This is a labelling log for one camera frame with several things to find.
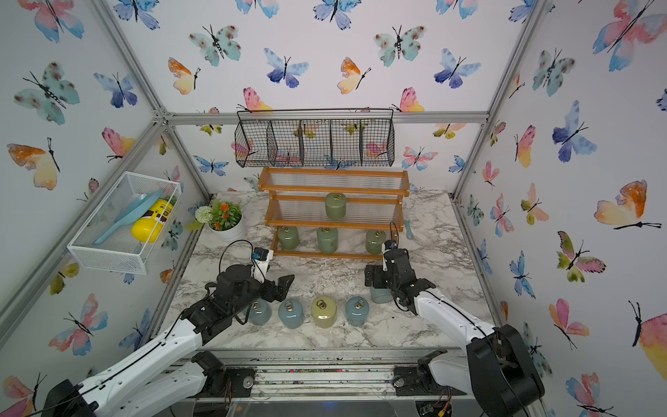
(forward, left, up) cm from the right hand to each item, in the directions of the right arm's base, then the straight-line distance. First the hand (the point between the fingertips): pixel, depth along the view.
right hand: (380, 267), depth 88 cm
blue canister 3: (-17, +37, -1) cm, 40 cm away
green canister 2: (+11, +33, 0) cm, 35 cm away
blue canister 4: (-9, 0, -3) cm, 9 cm away
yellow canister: (-15, +17, 0) cm, 23 cm away
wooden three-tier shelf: (+40, 0, -10) cm, 41 cm away
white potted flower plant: (+14, +56, +5) cm, 58 cm away
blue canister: (-16, +27, -1) cm, 32 cm away
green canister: (+16, +16, +12) cm, 26 cm away
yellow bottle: (-4, +64, +23) cm, 68 cm away
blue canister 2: (-14, +7, -1) cm, 16 cm away
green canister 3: (+11, +19, -1) cm, 22 cm away
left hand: (-6, +30, +7) cm, 31 cm away
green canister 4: (+12, +2, -1) cm, 12 cm away
